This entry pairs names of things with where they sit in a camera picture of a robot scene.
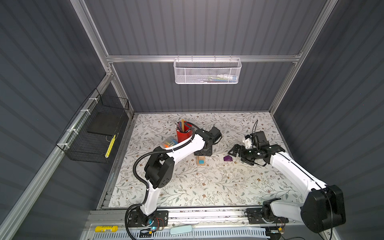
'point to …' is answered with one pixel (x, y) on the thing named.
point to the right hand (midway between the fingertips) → (236, 156)
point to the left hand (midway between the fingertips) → (204, 152)
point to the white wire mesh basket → (207, 71)
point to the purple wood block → (228, 158)
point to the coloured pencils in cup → (182, 126)
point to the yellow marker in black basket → (109, 149)
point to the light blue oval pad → (180, 229)
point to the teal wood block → (201, 161)
